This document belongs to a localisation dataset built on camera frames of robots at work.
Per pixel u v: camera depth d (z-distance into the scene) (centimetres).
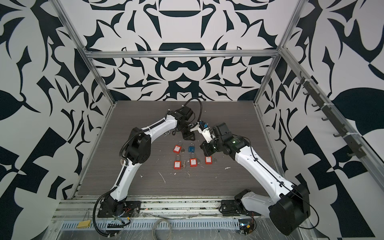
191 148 94
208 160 89
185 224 71
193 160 89
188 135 87
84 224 70
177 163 87
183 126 83
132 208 73
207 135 69
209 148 68
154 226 70
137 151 60
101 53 94
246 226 71
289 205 38
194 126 85
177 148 94
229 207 74
